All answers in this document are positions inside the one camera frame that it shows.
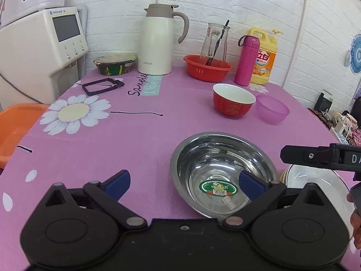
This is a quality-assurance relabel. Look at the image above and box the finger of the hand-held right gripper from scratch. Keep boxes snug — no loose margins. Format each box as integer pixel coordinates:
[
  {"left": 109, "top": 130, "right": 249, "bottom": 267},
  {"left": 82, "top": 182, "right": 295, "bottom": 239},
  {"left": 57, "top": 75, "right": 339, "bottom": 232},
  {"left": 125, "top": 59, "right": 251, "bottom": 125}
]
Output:
[{"left": 280, "top": 144, "right": 335, "bottom": 170}]

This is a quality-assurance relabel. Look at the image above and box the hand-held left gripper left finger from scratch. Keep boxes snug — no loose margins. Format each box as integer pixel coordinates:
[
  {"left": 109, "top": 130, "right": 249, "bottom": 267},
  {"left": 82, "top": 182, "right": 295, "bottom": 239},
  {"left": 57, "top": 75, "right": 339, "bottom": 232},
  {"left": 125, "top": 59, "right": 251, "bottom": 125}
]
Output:
[{"left": 42, "top": 170, "right": 148, "bottom": 230}]

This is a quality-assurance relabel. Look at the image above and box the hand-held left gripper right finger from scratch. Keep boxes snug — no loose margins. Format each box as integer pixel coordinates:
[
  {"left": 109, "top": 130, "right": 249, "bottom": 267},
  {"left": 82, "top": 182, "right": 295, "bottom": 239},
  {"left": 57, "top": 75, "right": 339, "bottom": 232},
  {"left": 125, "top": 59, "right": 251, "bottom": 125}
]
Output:
[{"left": 223, "top": 171, "right": 328, "bottom": 230}]

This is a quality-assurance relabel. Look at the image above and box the white dark-rimmed plate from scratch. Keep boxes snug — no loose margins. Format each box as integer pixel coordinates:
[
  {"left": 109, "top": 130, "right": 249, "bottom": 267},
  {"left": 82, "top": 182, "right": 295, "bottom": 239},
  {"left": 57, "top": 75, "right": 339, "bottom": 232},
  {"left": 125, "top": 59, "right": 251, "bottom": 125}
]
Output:
[{"left": 283, "top": 164, "right": 356, "bottom": 242}]

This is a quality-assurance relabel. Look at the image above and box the stainless steel bowl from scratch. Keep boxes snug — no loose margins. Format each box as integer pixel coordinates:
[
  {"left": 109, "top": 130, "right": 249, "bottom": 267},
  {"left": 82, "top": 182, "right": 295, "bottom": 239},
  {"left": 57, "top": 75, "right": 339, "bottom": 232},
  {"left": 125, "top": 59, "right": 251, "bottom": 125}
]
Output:
[{"left": 170, "top": 132, "right": 280, "bottom": 219}]

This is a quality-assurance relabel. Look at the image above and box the person's right hand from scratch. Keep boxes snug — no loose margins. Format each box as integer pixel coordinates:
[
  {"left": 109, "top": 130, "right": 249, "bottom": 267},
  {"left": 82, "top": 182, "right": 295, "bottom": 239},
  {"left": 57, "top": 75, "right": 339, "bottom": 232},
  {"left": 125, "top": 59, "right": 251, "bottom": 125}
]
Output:
[{"left": 350, "top": 210, "right": 361, "bottom": 250}]

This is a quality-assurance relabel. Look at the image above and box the small white box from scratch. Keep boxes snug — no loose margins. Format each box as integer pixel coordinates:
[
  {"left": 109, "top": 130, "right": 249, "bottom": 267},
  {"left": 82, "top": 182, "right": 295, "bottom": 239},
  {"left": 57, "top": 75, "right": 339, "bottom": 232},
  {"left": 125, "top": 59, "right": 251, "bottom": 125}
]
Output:
[{"left": 331, "top": 119, "right": 349, "bottom": 136}]

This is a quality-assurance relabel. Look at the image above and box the pink floral tablecloth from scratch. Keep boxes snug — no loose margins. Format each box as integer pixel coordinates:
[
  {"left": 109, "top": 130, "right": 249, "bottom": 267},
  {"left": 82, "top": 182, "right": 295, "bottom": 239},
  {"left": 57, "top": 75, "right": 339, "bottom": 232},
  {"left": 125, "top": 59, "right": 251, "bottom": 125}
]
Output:
[{"left": 0, "top": 66, "right": 361, "bottom": 271}]

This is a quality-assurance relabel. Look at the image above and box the purple plastic bowl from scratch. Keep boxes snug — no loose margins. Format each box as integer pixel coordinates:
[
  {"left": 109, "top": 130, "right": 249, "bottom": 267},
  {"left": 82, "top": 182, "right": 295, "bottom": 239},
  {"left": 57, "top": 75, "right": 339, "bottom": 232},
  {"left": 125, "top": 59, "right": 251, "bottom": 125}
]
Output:
[{"left": 256, "top": 94, "right": 290, "bottom": 125}]

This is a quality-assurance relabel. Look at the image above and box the small black box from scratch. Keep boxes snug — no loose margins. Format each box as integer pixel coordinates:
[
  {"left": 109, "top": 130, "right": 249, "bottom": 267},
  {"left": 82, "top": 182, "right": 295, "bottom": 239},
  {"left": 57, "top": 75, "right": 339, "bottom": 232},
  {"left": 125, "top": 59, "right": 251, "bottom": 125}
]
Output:
[{"left": 316, "top": 90, "right": 333, "bottom": 110}]

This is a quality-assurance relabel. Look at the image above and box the red ceramic bowl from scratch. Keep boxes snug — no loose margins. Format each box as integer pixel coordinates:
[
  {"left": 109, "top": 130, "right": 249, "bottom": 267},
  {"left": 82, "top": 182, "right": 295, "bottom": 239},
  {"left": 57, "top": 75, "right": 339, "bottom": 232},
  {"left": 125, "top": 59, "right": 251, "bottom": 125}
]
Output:
[{"left": 212, "top": 83, "right": 256, "bottom": 119}]

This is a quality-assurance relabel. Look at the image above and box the yellow detergent bottle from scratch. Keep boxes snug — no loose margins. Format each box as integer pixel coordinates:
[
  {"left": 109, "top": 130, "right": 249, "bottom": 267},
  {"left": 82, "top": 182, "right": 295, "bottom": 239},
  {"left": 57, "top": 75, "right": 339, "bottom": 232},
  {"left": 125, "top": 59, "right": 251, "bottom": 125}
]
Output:
[{"left": 248, "top": 28, "right": 284, "bottom": 85}]

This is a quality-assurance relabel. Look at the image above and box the blue round fan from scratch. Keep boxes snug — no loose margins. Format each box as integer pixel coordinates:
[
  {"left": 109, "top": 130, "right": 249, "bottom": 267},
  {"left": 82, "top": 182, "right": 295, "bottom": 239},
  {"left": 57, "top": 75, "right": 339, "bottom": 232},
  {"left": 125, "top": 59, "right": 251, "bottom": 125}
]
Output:
[{"left": 344, "top": 34, "right": 361, "bottom": 75}]

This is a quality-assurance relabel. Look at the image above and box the pink water bottle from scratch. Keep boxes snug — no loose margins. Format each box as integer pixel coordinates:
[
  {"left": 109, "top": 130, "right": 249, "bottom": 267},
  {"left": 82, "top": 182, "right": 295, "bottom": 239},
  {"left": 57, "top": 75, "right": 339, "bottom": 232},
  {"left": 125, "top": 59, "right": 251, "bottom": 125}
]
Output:
[{"left": 234, "top": 35, "right": 260, "bottom": 86}]

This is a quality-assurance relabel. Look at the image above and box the orange plastic basket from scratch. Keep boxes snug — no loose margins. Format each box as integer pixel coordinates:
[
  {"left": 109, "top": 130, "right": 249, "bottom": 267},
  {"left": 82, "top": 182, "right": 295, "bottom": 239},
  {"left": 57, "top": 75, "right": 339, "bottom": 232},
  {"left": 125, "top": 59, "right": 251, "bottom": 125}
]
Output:
[{"left": 0, "top": 104, "right": 50, "bottom": 170}]

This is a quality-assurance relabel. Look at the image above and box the green instant noodle bowl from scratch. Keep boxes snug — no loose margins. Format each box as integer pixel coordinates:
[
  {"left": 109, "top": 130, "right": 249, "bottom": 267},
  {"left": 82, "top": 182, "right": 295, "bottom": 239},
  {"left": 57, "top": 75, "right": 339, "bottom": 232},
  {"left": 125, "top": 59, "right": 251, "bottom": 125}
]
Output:
[{"left": 94, "top": 53, "right": 138, "bottom": 75}]

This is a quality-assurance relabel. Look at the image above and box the red plastic basket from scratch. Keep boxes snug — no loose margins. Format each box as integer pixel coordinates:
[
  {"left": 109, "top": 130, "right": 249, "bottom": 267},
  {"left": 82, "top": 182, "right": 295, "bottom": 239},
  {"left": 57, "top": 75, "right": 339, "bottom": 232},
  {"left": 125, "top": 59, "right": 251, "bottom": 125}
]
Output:
[{"left": 183, "top": 55, "right": 234, "bottom": 83}]

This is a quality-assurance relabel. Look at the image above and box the black stick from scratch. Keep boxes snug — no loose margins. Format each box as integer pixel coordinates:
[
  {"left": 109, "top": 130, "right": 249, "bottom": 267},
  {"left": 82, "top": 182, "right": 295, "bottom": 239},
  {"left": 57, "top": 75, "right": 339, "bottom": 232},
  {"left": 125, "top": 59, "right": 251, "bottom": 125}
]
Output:
[{"left": 207, "top": 20, "right": 230, "bottom": 66}]

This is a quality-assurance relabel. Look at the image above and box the clear glass pitcher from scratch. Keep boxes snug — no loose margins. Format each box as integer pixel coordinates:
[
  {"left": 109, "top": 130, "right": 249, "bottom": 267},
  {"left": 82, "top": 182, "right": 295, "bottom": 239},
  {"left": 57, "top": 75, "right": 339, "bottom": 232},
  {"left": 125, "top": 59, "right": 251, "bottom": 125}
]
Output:
[{"left": 200, "top": 23, "right": 230, "bottom": 63}]

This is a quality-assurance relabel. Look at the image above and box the cream thermos jug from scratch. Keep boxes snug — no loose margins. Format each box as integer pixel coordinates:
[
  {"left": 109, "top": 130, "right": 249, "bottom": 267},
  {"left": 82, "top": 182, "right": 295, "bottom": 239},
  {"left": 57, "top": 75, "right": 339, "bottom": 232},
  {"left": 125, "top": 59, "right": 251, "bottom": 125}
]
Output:
[{"left": 137, "top": 4, "right": 190, "bottom": 75}]

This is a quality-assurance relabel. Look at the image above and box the white dispenser with screen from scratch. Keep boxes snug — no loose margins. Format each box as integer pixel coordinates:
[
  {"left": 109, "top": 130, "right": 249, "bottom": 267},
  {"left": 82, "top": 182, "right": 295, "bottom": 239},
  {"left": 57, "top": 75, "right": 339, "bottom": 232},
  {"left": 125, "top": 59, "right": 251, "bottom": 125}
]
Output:
[{"left": 0, "top": 7, "right": 89, "bottom": 105}]

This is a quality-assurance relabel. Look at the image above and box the black rectangular frame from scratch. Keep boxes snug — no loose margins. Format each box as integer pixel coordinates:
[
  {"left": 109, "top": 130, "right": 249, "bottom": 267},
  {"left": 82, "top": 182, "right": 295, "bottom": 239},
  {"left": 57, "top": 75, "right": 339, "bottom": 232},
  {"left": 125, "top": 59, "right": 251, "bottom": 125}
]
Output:
[{"left": 81, "top": 77, "right": 125, "bottom": 96}]

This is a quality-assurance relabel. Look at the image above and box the white wall conduit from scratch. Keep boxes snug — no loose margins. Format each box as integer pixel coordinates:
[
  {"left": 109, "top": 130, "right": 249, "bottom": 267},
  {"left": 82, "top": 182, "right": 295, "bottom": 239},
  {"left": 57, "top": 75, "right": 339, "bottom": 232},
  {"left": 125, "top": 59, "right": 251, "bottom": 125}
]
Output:
[{"left": 283, "top": 0, "right": 309, "bottom": 86}]

